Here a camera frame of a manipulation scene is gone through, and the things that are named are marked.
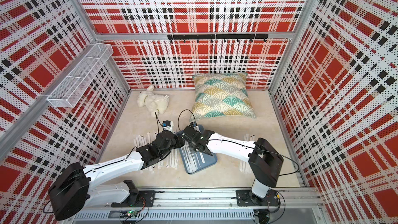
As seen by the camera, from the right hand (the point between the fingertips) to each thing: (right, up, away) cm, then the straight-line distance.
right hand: (200, 142), depth 84 cm
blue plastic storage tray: (+4, -8, -4) cm, 10 cm away
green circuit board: (-32, -29, -15) cm, 45 cm away
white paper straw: (-5, -11, +2) cm, 12 cm away
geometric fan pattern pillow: (+13, +27, +11) cm, 32 cm away
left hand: (-8, +4, +1) cm, 9 cm away
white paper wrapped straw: (-37, -1, +9) cm, 39 cm away
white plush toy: (-30, +21, +18) cm, 41 cm away
